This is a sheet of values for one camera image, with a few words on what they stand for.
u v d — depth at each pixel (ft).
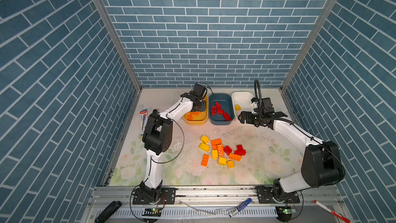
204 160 2.78
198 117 3.34
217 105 3.55
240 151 2.89
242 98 3.72
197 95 2.51
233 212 2.24
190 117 3.36
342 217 2.25
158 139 1.76
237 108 3.52
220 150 2.84
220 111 3.53
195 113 3.42
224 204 2.37
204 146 2.92
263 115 2.22
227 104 3.66
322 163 1.43
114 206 2.22
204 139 2.98
